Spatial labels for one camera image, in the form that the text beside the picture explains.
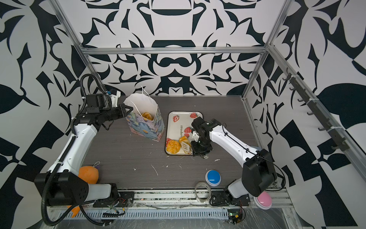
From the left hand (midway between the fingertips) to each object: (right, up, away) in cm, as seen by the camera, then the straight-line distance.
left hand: (132, 106), depth 77 cm
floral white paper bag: (+7, -7, -1) cm, 10 cm away
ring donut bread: (+4, -5, +17) cm, 18 cm away
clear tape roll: (+38, -47, -5) cm, 61 cm away
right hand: (+34, -26, +2) cm, 43 cm away
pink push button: (+68, -48, -4) cm, 83 cm away
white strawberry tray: (+25, -21, +19) cm, 37 cm away
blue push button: (+44, -39, +3) cm, 59 cm away
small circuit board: (+53, -54, -6) cm, 76 cm away
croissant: (+28, -21, +14) cm, 38 cm away
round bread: (+21, -24, +12) cm, 34 cm away
